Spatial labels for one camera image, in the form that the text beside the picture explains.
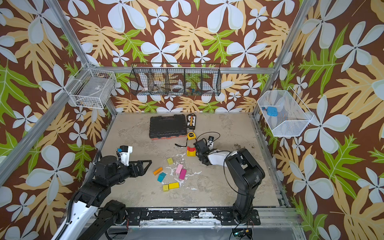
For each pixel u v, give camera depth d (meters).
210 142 0.86
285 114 0.84
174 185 0.84
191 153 0.96
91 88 0.86
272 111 0.86
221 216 0.74
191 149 0.98
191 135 1.04
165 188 0.82
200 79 0.99
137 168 0.64
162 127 1.05
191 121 1.14
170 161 0.91
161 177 0.86
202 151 0.76
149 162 0.69
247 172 0.49
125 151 0.64
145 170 0.65
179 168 0.90
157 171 0.88
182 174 0.88
